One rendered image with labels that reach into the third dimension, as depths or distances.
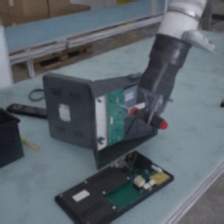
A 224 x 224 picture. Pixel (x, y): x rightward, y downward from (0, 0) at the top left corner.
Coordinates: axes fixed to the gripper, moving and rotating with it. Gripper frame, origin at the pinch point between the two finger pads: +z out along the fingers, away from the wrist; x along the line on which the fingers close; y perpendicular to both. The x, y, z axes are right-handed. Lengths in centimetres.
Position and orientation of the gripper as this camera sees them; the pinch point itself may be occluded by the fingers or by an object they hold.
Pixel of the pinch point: (152, 124)
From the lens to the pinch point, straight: 63.4
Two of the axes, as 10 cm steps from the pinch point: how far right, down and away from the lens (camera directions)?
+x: -6.6, -1.1, -7.4
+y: -6.7, -3.5, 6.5
